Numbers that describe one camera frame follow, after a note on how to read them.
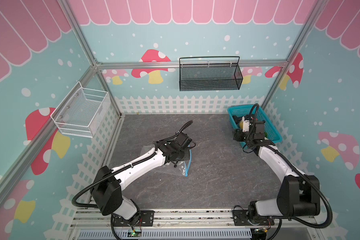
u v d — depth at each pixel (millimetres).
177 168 803
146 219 743
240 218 740
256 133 661
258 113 1113
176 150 578
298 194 423
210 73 940
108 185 414
